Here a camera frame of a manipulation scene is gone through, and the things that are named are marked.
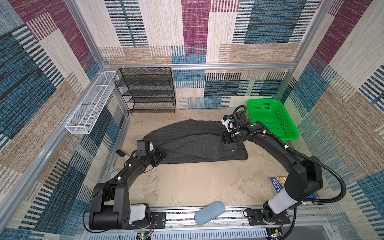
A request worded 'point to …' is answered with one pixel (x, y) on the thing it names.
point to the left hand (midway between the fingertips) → (167, 151)
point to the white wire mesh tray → (83, 119)
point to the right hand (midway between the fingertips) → (223, 140)
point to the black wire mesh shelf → (147, 90)
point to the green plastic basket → (272, 113)
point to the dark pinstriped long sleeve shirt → (193, 141)
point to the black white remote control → (122, 154)
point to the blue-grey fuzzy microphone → (209, 212)
